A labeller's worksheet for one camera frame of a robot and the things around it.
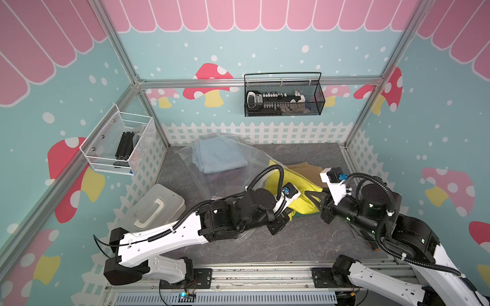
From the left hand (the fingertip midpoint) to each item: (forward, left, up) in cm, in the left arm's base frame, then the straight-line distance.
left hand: (288, 211), depth 59 cm
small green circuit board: (-20, +36, -34) cm, 54 cm away
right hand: (+4, -5, +6) cm, 9 cm away
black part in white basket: (+21, +59, +4) cm, 63 cm away
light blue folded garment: (+45, +32, -23) cm, 60 cm away
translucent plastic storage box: (+11, +52, -19) cm, 56 cm away
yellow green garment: (0, -4, +4) cm, 6 cm away
